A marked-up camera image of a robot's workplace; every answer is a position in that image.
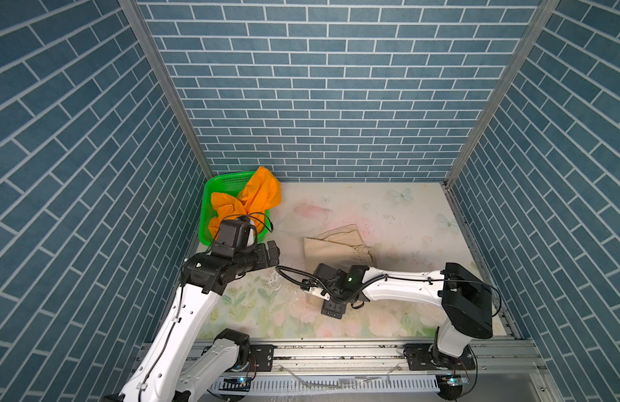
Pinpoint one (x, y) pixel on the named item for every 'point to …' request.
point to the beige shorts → (343, 246)
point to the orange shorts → (262, 192)
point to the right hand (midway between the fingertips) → (326, 293)
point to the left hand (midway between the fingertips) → (268, 253)
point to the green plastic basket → (229, 182)
